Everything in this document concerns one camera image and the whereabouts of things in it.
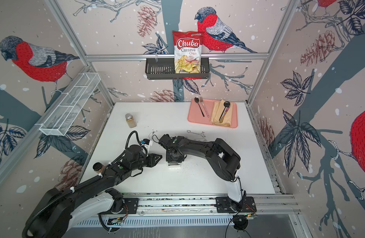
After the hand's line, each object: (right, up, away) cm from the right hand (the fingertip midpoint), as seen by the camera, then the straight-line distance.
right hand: (171, 160), depth 88 cm
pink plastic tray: (+16, +28, +27) cm, 42 cm away
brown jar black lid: (-38, 0, -11) cm, 39 cm away
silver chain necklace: (+20, +14, +15) cm, 29 cm away
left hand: (-4, +5, -6) cm, 9 cm away
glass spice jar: (-30, +24, +12) cm, 40 cm away
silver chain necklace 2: (-15, +15, +15) cm, 26 cm away
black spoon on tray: (+18, +40, +34) cm, 55 cm away
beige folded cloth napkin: (+35, +33, +27) cm, 55 cm away
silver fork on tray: (+22, +40, +34) cm, 57 cm away
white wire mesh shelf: (-54, +31, -12) cm, 63 cm away
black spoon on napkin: (+42, +36, +29) cm, 63 cm away
